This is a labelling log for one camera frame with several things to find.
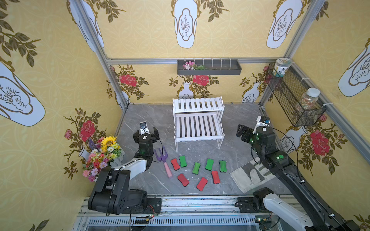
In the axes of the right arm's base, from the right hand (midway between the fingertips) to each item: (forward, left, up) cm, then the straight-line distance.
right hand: (248, 127), depth 76 cm
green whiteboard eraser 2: (-15, +27, -23) cm, 39 cm away
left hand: (+2, +61, -10) cm, 62 cm away
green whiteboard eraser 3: (-12, +19, -24) cm, 32 cm away
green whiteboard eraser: (-10, +35, -24) cm, 44 cm away
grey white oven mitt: (-17, -5, -24) cm, 30 cm away
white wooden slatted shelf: (+14, +26, -12) cm, 32 cm away
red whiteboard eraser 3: (-22, +22, -24) cm, 40 cm away
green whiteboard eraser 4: (-13, +10, -24) cm, 29 cm away
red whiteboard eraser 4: (-19, +15, -24) cm, 34 cm away
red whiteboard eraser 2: (-21, +35, -24) cm, 47 cm away
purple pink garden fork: (-8, +48, -25) cm, 55 cm away
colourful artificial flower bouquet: (-14, +76, -7) cm, 78 cm away
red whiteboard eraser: (-13, +40, -23) cm, 48 cm away
